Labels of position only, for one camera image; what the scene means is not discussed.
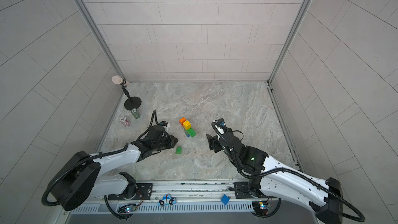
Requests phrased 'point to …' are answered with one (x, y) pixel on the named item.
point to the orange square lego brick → (182, 120)
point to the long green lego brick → (192, 132)
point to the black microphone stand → (132, 103)
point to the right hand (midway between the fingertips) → (212, 134)
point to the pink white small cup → (125, 121)
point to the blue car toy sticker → (167, 199)
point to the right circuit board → (260, 208)
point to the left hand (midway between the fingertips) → (180, 139)
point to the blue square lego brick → (186, 134)
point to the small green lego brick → (178, 150)
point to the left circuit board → (127, 208)
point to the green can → (135, 113)
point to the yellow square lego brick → (187, 125)
